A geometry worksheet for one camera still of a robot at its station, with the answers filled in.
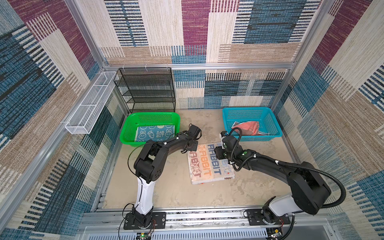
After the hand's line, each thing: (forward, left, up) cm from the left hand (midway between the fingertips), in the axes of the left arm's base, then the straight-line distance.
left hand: (191, 145), depth 99 cm
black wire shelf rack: (+37, +32, +17) cm, 51 cm away
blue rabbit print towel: (+8, +23, +3) cm, 25 cm away
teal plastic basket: (+14, -53, +5) cm, 56 cm away
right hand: (-8, -16, +7) cm, 19 cm away
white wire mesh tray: (-5, +50, +32) cm, 60 cm away
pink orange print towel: (-15, -8, 0) cm, 17 cm away
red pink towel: (+11, -39, +4) cm, 41 cm away
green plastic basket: (+19, +43, +4) cm, 47 cm away
